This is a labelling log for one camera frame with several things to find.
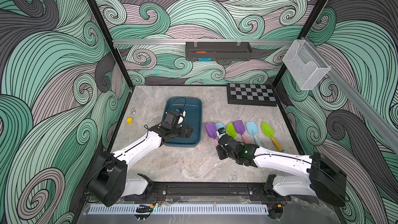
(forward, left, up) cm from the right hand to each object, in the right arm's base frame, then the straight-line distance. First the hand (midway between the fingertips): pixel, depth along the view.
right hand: (219, 147), depth 84 cm
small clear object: (+27, +56, -2) cm, 62 cm away
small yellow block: (+19, +56, -2) cm, 59 cm away
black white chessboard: (+40, -28, -1) cm, 49 cm away
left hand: (+9, +18, +6) cm, 21 cm away
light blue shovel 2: (+13, -23, -4) cm, 27 cm away
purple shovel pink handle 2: (+13, -15, -4) cm, 20 cm away
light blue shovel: (+16, -2, -4) cm, 17 cm away
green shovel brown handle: (+12, -9, -4) cm, 16 cm away
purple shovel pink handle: (+9, +4, +2) cm, 10 cm away
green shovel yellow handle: (+12, -33, -5) cm, 35 cm away
